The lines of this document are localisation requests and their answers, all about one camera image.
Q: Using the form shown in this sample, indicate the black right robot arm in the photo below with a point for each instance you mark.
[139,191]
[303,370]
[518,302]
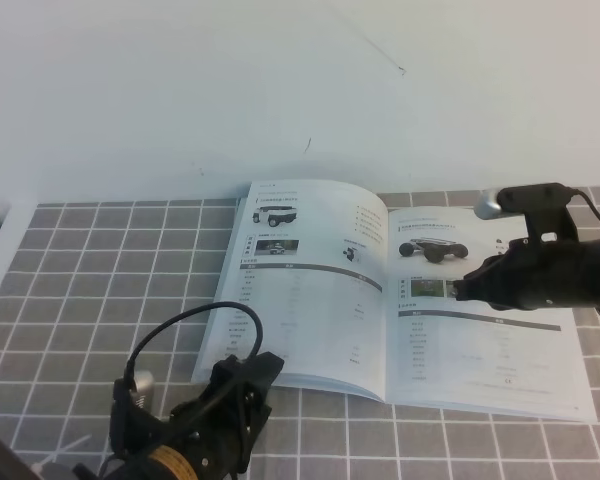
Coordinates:
[531,276]

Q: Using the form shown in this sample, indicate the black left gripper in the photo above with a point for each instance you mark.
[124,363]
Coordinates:
[212,439]

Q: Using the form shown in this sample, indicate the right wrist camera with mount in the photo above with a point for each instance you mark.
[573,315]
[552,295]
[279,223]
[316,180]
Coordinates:
[543,206]

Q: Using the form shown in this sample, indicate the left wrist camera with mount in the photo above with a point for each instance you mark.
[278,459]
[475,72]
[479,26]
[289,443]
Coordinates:
[132,424]

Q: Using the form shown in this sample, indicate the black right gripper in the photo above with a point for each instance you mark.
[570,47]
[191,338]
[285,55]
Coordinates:
[559,274]

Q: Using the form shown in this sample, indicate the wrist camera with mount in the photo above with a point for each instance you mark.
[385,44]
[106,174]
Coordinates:
[132,424]
[543,206]

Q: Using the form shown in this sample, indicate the white robot catalogue book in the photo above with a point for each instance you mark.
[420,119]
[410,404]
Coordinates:
[355,298]

